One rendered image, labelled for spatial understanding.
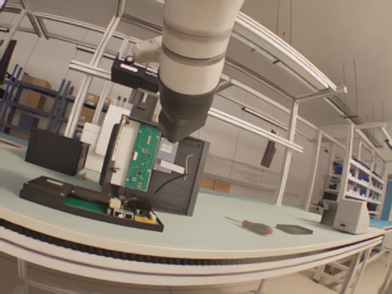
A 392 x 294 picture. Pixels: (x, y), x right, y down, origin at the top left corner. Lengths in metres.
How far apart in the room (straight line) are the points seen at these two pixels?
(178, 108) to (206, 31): 0.11
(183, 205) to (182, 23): 0.46
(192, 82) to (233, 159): 5.34
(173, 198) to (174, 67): 0.40
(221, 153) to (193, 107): 5.09
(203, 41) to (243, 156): 5.59
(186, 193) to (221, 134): 4.83
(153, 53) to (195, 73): 0.07
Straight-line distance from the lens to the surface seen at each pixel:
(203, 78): 0.22
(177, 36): 0.19
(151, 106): 2.41
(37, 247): 0.34
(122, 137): 0.50
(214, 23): 0.18
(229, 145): 5.47
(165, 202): 0.56
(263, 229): 0.55
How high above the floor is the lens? 1.12
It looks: 7 degrees up
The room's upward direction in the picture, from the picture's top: 14 degrees clockwise
